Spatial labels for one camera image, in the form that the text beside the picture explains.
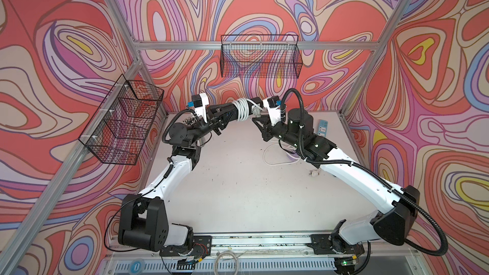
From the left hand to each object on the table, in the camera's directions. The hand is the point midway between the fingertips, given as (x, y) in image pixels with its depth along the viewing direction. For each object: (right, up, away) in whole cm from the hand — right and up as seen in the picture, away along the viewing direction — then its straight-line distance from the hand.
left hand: (236, 112), depth 64 cm
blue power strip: (+47, -5, +45) cm, 65 cm away
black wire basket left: (-50, -4, +15) cm, 52 cm away
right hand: (+7, -4, +6) cm, 10 cm away
